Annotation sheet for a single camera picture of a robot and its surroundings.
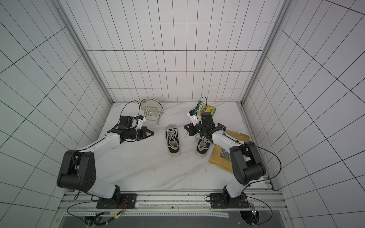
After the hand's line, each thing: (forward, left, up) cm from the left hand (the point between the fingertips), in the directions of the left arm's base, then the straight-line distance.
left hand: (152, 135), depth 87 cm
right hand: (+5, -18, +2) cm, 19 cm away
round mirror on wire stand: (+21, +3, +3) cm, 21 cm away
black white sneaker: (-1, -13, -4) cm, 14 cm away
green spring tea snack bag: (+30, -35, -7) cm, 46 cm away
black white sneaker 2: (-2, -33, -7) cm, 34 cm away
